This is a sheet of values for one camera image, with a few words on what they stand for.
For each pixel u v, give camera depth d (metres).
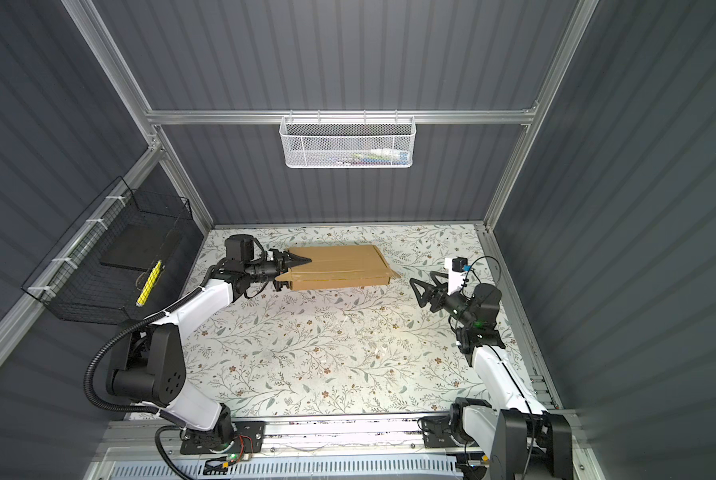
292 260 0.78
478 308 0.61
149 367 0.45
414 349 0.89
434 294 0.70
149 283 0.72
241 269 0.71
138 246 0.76
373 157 0.91
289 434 0.76
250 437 0.72
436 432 0.74
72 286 0.64
